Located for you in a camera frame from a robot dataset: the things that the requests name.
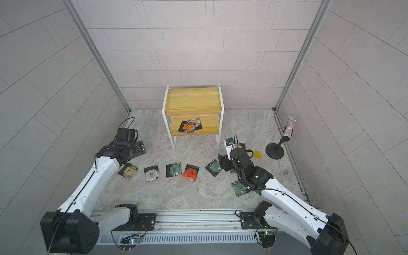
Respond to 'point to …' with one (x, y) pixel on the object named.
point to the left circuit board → (129, 242)
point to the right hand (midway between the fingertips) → (224, 153)
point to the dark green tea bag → (239, 189)
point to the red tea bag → (190, 172)
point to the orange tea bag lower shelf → (188, 128)
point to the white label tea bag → (151, 173)
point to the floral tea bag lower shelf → (195, 122)
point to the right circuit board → (268, 239)
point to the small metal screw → (285, 173)
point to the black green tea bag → (173, 170)
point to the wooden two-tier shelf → (183, 103)
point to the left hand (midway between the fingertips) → (139, 147)
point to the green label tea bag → (213, 167)
